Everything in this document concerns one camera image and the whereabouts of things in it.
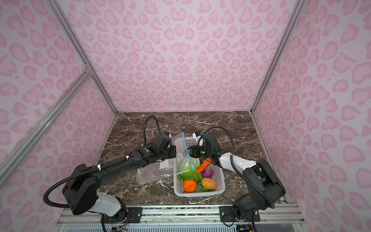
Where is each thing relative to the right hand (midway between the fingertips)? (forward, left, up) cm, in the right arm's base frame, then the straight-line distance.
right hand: (188, 149), depth 84 cm
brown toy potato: (-17, -11, -6) cm, 21 cm away
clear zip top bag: (-8, +17, -12) cm, 23 cm away
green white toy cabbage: (-12, -1, 0) cm, 12 cm away
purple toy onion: (-11, -11, -5) cm, 17 cm away
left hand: (-1, +6, +1) cm, 6 cm away
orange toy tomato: (-19, -1, -5) cm, 19 cm away
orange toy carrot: (-6, -10, -5) cm, 13 cm away
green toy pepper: (-18, -7, -9) cm, 21 cm away
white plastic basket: (-21, +4, -6) cm, 22 cm away
